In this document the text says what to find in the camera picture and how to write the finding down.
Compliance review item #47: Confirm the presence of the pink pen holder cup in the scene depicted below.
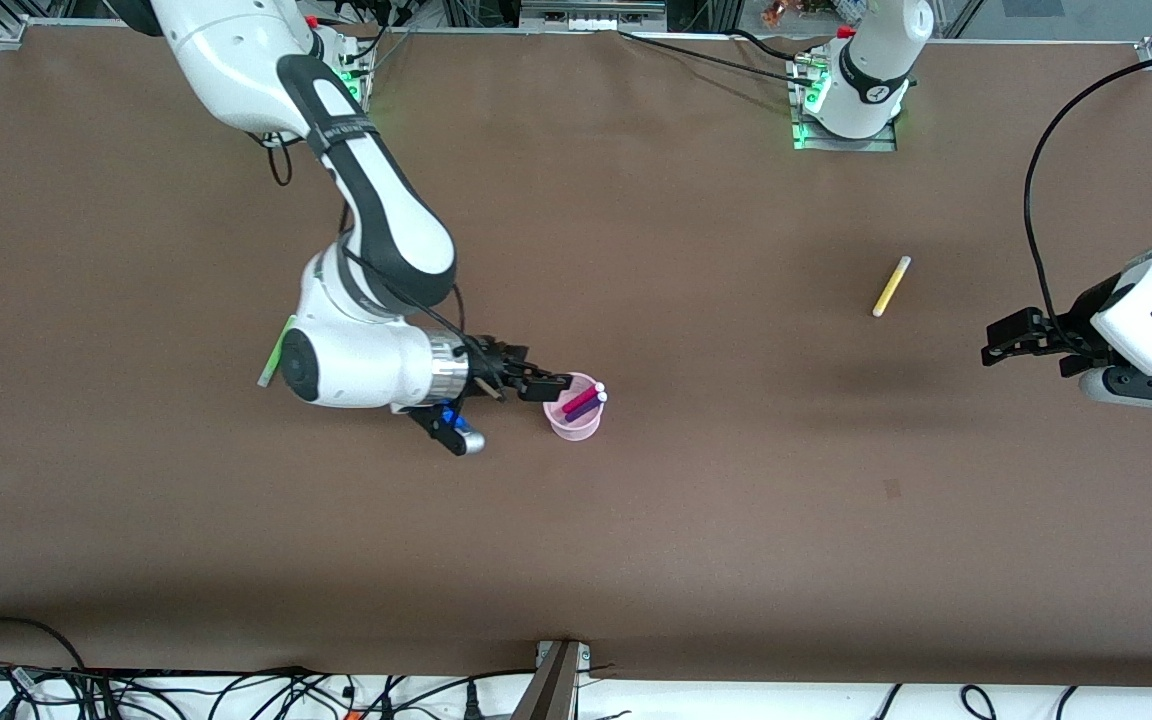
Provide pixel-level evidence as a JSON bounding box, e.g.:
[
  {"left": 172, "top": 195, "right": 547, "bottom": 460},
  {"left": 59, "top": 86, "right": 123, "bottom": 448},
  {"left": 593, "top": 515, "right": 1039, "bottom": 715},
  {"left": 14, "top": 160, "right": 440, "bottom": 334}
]
[{"left": 542, "top": 372, "right": 605, "bottom": 442}]

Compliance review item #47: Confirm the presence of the yellow highlighter pen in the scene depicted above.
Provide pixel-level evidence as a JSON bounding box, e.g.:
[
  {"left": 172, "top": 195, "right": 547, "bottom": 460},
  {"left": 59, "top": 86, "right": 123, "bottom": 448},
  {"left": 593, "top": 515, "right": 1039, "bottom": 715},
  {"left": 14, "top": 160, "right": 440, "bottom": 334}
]
[{"left": 871, "top": 255, "right": 912, "bottom": 319}]

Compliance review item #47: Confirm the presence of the green highlighter pen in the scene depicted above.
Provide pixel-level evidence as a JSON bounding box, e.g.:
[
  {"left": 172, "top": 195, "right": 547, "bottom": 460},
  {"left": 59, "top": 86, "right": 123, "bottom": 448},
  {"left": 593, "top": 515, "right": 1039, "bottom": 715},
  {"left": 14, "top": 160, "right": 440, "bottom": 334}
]
[{"left": 256, "top": 314, "right": 299, "bottom": 389}]

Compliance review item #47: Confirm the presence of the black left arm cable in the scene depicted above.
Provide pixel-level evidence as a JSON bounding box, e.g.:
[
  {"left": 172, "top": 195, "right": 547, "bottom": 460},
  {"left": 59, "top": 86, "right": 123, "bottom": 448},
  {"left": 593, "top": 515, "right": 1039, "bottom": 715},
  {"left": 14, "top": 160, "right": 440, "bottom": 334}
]
[{"left": 1024, "top": 50, "right": 1152, "bottom": 331}]

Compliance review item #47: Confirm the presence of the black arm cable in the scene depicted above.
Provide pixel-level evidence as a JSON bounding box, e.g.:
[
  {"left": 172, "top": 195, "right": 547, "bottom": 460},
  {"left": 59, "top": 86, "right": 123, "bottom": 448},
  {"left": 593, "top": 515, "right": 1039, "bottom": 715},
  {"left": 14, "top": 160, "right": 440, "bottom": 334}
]
[
  {"left": 1024, "top": 50, "right": 1152, "bottom": 331},
  {"left": 261, "top": 128, "right": 497, "bottom": 401}
]

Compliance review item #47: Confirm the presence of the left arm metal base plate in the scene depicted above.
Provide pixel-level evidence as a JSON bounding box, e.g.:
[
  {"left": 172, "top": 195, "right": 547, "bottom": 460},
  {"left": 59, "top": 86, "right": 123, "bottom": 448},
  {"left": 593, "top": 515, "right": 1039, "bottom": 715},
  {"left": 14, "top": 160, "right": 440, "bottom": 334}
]
[{"left": 793, "top": 110, "right": 899, "bottom": 154}]

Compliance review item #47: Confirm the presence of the grey metal camera post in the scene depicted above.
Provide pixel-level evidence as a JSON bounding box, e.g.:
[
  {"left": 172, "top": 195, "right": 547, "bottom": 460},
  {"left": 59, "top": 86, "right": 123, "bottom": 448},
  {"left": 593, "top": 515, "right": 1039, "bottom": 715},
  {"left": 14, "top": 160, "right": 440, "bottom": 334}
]
[{"left": 514, "top": 640, "right": 592, "bottom": 720}]

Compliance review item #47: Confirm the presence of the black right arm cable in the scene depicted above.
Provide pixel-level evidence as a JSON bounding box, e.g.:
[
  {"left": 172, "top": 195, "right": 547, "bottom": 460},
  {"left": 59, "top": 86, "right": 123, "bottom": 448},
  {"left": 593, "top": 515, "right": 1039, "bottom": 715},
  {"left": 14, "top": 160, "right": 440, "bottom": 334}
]
[{"left": 261, "top": 128, "right": 497, "bottom": 401}]

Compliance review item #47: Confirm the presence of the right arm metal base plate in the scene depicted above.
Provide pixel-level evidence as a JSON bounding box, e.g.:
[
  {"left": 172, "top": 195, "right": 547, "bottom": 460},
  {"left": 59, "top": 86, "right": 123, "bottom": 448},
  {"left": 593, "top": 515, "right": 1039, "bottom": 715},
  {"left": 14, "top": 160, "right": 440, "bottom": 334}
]
[{"left": 331, "top": 30, "right": 377, "bottom": 113}]

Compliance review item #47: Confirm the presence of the long black table cable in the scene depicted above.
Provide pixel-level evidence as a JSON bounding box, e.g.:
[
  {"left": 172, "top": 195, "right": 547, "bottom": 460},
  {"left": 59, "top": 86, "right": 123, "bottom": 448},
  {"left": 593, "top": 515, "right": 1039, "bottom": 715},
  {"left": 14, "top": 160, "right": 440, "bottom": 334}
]
[{"left": 618, "top": 30, "right": 822, "bottom": 89}]

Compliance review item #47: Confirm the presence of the tangled black cable bundle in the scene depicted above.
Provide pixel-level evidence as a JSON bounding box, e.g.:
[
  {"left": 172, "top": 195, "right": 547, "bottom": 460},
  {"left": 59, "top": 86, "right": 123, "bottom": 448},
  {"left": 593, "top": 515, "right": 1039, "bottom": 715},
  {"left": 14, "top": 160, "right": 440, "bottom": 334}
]
[{"left": 0, "top": 662, "right": 537, "bottom": 720}]

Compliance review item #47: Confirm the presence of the black looped floor cable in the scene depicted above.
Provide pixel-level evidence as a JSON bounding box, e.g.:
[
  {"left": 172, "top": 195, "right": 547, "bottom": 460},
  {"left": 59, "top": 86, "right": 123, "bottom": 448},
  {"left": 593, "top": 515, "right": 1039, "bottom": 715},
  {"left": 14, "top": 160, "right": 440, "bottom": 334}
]
[{"left": 0, "top": 616, "right": 89, "bottom": 691}]

